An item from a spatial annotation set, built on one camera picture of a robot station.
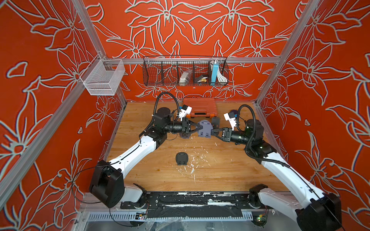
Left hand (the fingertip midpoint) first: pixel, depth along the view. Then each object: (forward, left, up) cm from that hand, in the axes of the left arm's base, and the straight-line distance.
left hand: (201, 128), depth 64 cm
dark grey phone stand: (+24, -13, -25) cm, 37 cm away
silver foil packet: (+44, +10, -1) cm, 45 cm away
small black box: (+37, +3, +1) cm, 37 cm away
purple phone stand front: (0, -2, -2) cm, 3 cm away
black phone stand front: (-1, +10, -33) cm, 34 cm away
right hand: (0, -4, -4) cm, 5 cm away
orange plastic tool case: (+40, -3, -27) cm, 48 cm away
